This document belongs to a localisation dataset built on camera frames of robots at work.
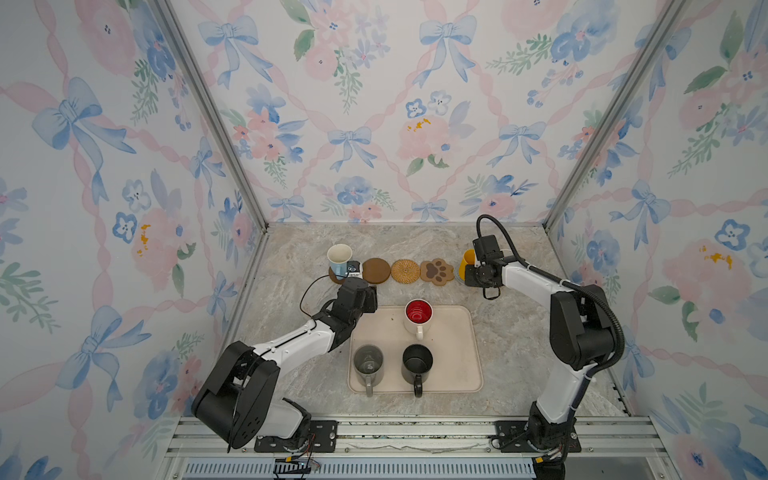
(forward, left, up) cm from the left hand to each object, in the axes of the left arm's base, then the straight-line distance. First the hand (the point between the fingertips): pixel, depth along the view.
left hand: (367, 285), depth 89 cm
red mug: (-5, -15, -10) cm, 19 cm away
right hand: (+9, -34, -6) cm, 36 cm away
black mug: (-20, -14, -11) cm, 27 cm away
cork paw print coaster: (+14, -24, -12) cm, 30 cm away
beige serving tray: (-11, -27, -12) cm, 31 cm away
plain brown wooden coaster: (+14, -2, -12) cm, 18 cm away
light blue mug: (+14, +11, -4) cm, 18 cm away
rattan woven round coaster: (+14, -12, -12) cm, 22 cm away
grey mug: (-21, -1, -8) cm, 23 cm away
